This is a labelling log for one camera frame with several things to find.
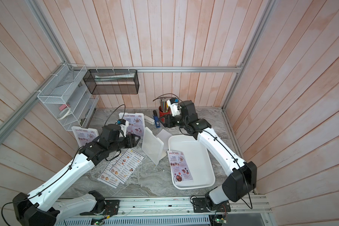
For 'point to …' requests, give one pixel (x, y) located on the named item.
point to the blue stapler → (156, 119)
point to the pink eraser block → (62, 107)
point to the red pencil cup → (162, 114)
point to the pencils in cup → (164, 105)
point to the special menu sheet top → (85, 136)
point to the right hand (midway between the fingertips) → (161, 118)
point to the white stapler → (149, 119)
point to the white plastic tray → (197, 160)
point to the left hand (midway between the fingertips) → (136, 140)
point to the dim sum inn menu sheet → (107, 177)
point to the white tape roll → (64, 113)
